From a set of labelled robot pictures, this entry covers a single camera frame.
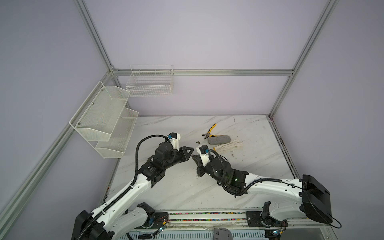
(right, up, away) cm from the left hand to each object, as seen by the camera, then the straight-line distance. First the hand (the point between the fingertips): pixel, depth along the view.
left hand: (193, 150), depth 74 cm
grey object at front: (+13, -39, -5) cm, 41 cm away
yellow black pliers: (+10, +7, +34) cm, 36 cm away
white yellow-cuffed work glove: (+24, -2, +27) cm, 37 cm away
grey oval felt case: (+18, +3, +28) cm, 33 cm away
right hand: (-1, -3, -1) cm, 3 cm away
